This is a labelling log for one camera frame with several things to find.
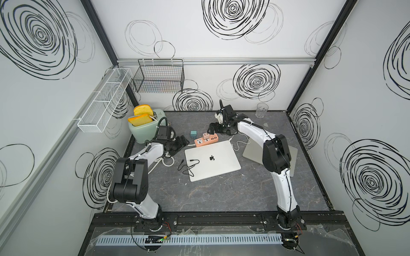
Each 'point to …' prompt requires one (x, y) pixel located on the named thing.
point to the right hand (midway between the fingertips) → (213, 131)
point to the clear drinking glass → (261, 110)
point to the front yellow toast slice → (140, 120)
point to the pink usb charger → (206, 135)
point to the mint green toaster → (146, 132)
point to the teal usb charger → (194, 134)
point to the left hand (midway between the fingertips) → (184, 144)
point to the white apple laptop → (208, 160)
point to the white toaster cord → (154, 118)
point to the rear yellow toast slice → (143, 109)
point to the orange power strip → (199, 142)
